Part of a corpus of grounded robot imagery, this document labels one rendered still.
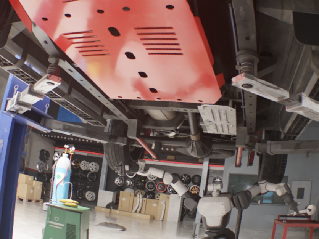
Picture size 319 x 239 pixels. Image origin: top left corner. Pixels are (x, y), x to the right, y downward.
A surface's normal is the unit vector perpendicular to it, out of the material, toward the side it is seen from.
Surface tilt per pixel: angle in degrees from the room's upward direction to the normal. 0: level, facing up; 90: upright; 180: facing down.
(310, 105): 90
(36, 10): 178
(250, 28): 167
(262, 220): 90
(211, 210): 102
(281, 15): 180
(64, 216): 90
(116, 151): 123
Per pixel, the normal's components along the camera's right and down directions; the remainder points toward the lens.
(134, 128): -0.25, -0.06
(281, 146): -0.60, -0.26
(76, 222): 0.07, -0.22
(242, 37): -0.17, 0.90
